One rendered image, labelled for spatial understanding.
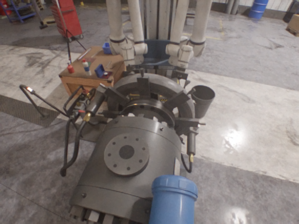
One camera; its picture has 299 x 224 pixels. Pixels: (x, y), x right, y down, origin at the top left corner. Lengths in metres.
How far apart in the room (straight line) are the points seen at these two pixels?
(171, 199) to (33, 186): 1.66
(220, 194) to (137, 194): 1.16
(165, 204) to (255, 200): 1.43
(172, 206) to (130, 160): 0.27
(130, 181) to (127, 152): 0.13
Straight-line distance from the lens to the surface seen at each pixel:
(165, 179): 0.52
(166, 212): 0.51
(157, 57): 1.81
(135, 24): 1.32
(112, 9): 1.42
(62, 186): 1.81
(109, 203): 0.67
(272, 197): 1.98
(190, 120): 1.16
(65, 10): 4.74
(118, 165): 0.67
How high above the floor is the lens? 1.53
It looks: 48 degrees down
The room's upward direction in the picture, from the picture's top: straight up
